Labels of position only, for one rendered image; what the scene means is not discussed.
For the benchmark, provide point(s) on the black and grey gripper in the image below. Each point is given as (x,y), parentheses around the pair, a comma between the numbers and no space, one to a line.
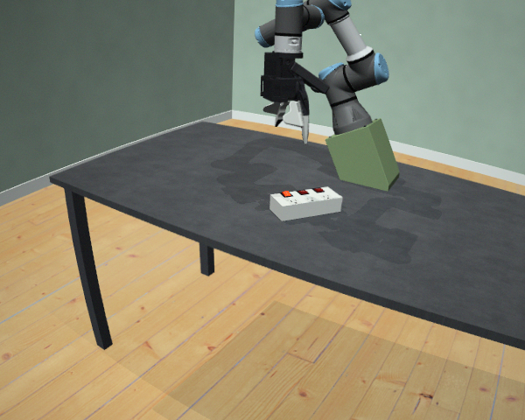
(280,86)

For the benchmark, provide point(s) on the white power strip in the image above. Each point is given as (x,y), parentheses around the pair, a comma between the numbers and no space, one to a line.
(300,204)

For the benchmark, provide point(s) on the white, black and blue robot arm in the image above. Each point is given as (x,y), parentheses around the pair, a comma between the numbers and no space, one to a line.
(366,68)

